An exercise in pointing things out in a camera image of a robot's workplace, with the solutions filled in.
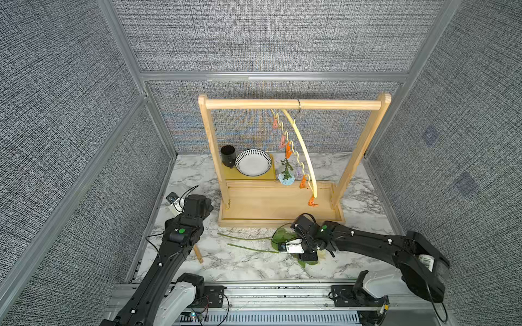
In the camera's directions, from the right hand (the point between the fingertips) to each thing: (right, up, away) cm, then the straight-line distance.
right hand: (297, 243), depth 84 cm
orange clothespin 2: (-1, +26, -15) cm, 30 cm away
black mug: (-33, +39, +27) cm, 57 cm away
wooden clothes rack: (-3, +15, +9) cm, 18 cm away
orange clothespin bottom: (+1, +20, -17) cm, 26 cm away
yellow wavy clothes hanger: (+1, +23, -22) cm, 32 cm away
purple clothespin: (+6, +30, +29) cm, 42 cm away
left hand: (-39, +17, -5) cm, 43 cm away
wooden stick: (-41, -4, -1) cm, 41 cm away
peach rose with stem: (-8, +2, +3) cm, 8 cm away
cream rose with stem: (+8, -2, -5) cm, 10 cm away
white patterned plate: (-19, +36, +31) cm, 51 cm away
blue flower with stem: (-4, +27, +6) cm, 28 cm away
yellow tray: (-30, +29, +25) cm, 49 cm away
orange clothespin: (-5, +37, -11) cm, 39 cm away
